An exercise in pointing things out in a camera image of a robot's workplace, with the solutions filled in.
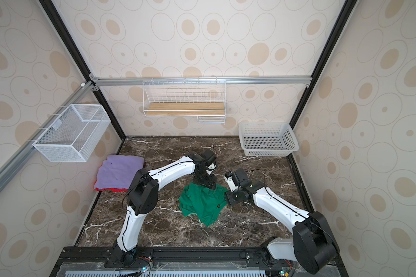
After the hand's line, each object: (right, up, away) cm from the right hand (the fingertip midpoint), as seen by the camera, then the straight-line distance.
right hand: (229, 198), depth 85 cm
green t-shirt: (-13, -2, +2) cm, 13 cm away
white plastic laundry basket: (+30, +32, +35) cm, 57 cm away
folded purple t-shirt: (-61, +12, +9) cm, 62 cm away
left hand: (-8, +5, +4) cm, 10 cm away
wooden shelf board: (-23, +47, +10) cm, 53 cm away
